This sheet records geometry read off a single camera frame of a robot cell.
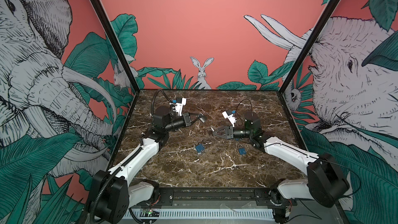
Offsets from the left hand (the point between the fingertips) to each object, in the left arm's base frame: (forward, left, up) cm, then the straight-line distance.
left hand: (201, 115), depth 71 cm
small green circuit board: (-35, +25, -28) cm, 51 cm away
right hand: (-7, -6, -6) cm, 11 cm away
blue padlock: (-4, +1, -28) cm, 28 cm away
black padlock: (0, 0, -3) cm, 3 cm away
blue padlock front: (-7, -24, -28) cm, 38 cm away
